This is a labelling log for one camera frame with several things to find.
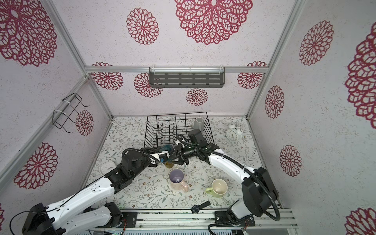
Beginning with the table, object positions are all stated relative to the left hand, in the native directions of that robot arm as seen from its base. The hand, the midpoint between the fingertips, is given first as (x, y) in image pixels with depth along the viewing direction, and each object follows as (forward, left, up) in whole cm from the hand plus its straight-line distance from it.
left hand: (158, 146), depth 77 cm
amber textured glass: (-3, -4, -16) cm, 17 cm away
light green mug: (-15, -33, -21) cm, 42 cm away
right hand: (-8, -5, +1) cm, 9 cm away
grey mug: (+26, -24, -12) cm, 37 cm away
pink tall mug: (-10, -9, -20) cm, 24 cm away
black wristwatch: (-26, -20, -21) cm, 39 cm away
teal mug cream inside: (0, -5, -1) cm, 5 cm away
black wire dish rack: (+26, +3, -20) cm, 33 cm away
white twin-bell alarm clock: (+18, -47, -14) cm, 52 cm away
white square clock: (-3, +35, -19) cm, 40 cm away
